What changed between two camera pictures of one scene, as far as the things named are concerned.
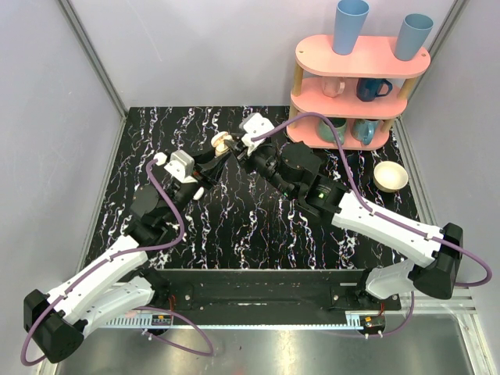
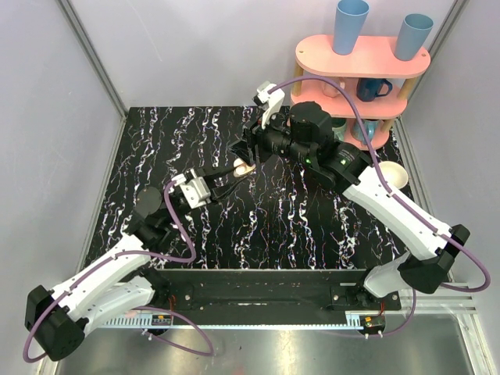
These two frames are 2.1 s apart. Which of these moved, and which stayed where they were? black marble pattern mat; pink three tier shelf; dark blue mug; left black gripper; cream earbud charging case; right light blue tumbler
Moved: cream earbud charging case; left black gripper
Stayed: pink three tier shelf; black marble pattern mat; dark blue mug; right light blue tumbler
